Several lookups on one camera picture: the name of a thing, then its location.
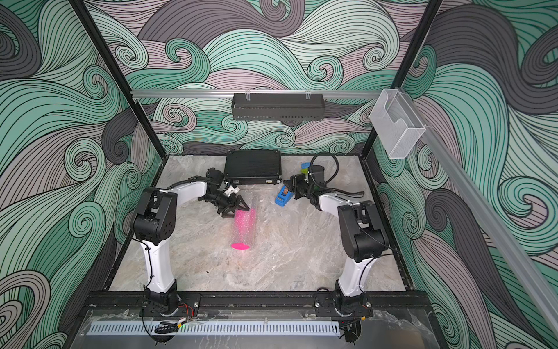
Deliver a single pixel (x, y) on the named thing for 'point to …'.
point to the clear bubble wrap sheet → (251, 238)
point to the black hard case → (253, 167)
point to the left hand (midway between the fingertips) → (243, 211)
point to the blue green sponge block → (304, 167)
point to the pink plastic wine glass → (244, 222)
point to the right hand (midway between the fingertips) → (279, 179)
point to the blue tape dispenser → (284, 196)
